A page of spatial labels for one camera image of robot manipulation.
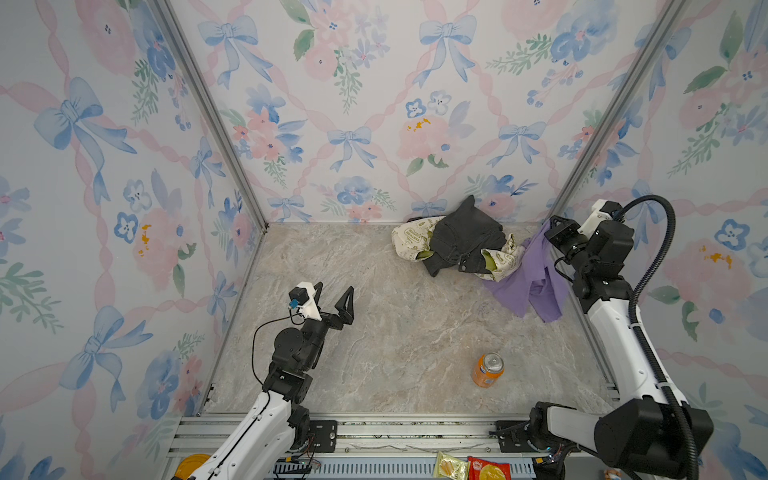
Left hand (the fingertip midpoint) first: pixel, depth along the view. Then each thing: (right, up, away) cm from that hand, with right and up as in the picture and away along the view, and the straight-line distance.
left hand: (337, 285), depth 73 cm
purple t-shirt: (+60, -1, +21) cm, 64 cm away
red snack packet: (+34, -42, -4) cm, 54 cm away
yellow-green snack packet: (+26, -42, -5) cm, 49 cm away
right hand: (+53, +17, +1) cm, 56 cm away
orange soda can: (+38, -21, +1) cm, 43 cm away
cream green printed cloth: (+21, +12, +34) cm, 42 cm away
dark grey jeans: (+37, +14, +29) cm, 49 cm away
